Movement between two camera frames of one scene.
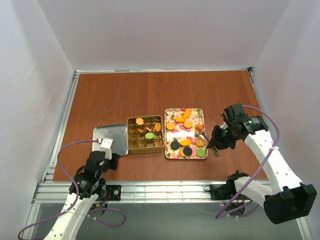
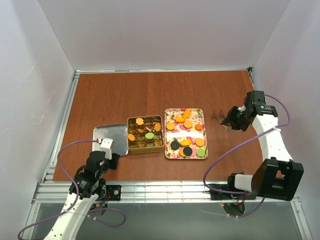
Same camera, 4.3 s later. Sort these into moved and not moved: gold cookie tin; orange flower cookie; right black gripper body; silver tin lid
Moved: right black gripper body
Not moved: orange flower cookie; silver tin lid; gold cookie tin
